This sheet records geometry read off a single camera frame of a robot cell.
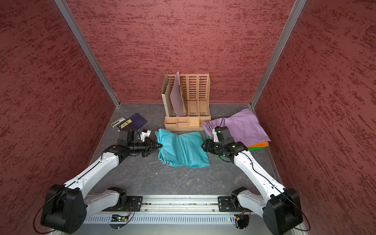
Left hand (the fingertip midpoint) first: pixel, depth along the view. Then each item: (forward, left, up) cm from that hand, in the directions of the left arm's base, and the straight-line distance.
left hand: (161, 148), depth 78 cm
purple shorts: (+20, -51, -6) cm, 55 cm away
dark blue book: (+28, +28, -15) cm, 42 cm away
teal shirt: (+4, -12, -9) cm, 15 cm away
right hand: (+1, -24, -3) cm, 24 cm away
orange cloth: (+6, -59, -5) cm, 59 cm away
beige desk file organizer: (+53, -20, -3) cm, 57 cm away
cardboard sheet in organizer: (+29, -1, +14) cm, 32 cm away
